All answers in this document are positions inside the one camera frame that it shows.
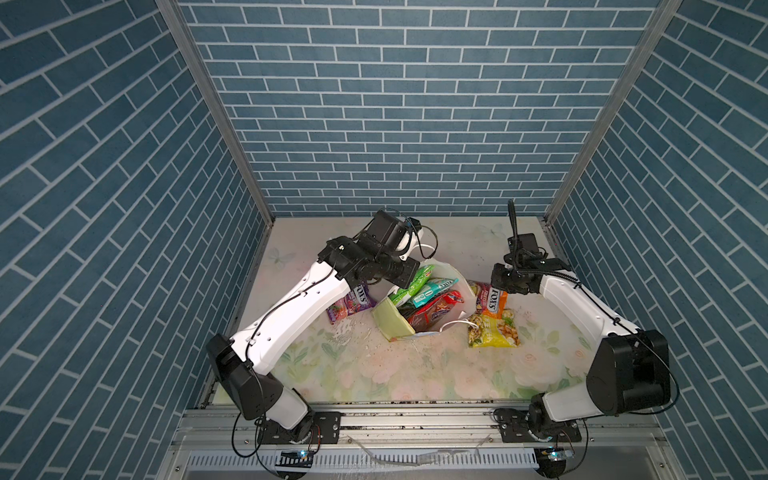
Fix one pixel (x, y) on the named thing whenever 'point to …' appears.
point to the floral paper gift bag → (391, 321)
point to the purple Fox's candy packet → (358, 299)
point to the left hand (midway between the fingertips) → (422, 272)
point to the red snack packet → (429, 316)
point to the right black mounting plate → (520, 430)
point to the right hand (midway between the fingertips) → (498, 280)
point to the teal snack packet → (433, 288)
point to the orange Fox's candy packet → (490, 300)
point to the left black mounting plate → (325, 431)
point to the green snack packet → (402, 296)
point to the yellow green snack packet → (493, 332)
